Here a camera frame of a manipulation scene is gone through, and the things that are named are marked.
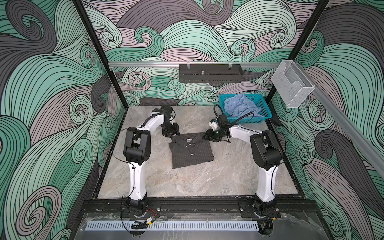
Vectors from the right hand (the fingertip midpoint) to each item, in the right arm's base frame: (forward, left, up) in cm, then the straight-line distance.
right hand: (205, 137), depth 98 cm
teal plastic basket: (+34, -44, +3) cm, 56 cm away
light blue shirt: (+30, -29, +2) cm, 42 cm away
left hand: (+1, +19, +3) cm, 19 cm away
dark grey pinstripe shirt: (-8, +10, 0) cm, 13 cm away
